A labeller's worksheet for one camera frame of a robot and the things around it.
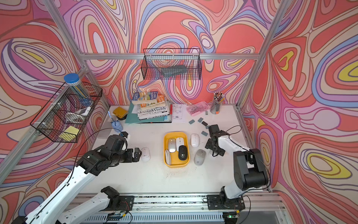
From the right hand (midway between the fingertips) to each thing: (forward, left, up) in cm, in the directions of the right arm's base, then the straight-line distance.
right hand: (214, 151), depth 91 cm
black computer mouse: (-1, +21, +2) cm, 21 cm away
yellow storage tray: (+3, +25, 0) cm, 25 cm away
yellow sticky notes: (-4, +74, +32) cm, 80 cm away
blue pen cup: (+19, +68, +7) cm, 71 cm away
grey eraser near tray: (+15, +4, -1) cm, 16 cm away
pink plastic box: (+41, +9, -1) cm, 42 cm away
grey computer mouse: (-4, +10, +1) cm, 11 cm away
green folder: (+31, +60, +1) cm, 68 cm away
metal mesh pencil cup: (+36, -7, +10) cm, 38 cm away
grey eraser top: (+29, +6, -2) cm, 29 cm away
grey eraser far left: (+26, +13, -1) cm, 30 cm away
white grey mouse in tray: (+7, +28, +1) cm, 29 cm away
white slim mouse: (-5, +30, +5) cm, 31 cm away
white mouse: (+9, +12, +1) cm, 15 cm away
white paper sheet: (+36, +23, -1) cm, 43 cm away
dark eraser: (+25, +3, -1) cm, 25 cm away
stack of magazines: (+35, +44, +11) cm, 58 cm away
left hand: (-8, +46, +17) cm, 50 cm away
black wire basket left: (+8, +85, +29) cm, 90 cm away
